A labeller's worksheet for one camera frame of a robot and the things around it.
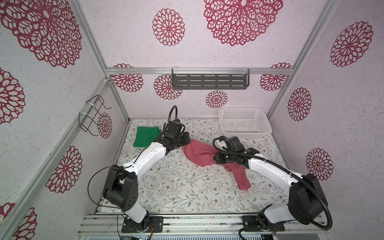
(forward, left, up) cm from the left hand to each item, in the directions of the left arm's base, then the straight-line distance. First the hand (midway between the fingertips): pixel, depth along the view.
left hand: (189, 140), depth 87 cm
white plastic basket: (+30, -44, -18) cm, 56 cm away
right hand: (-8, -14, -4) cm, 17 cm away
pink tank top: (-7, -9, -6) cm, 13 cm away
